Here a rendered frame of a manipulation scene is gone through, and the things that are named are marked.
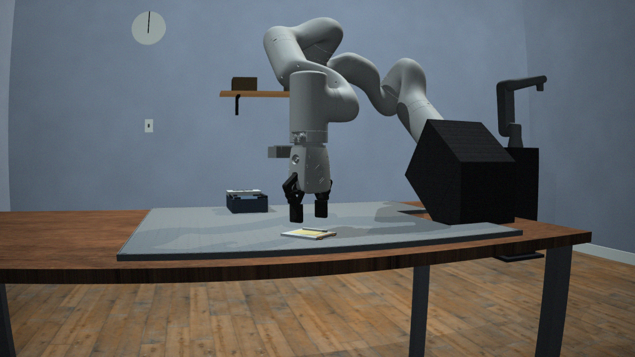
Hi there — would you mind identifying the dark blue and white dock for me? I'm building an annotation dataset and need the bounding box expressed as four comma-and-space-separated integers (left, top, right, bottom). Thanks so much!
226, 189, 268, 214

